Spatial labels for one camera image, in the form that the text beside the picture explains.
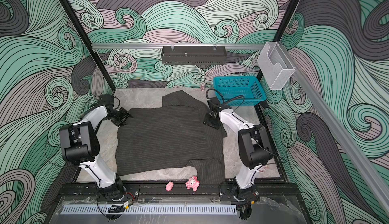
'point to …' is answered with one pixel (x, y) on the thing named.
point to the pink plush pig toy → (192, 182)
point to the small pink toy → (169, 186)
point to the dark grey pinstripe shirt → (173, 135)
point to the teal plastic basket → (249, 87)
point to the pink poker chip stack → (202, 86)
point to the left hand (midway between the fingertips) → (131, 116)
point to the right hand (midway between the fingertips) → (207, 123)
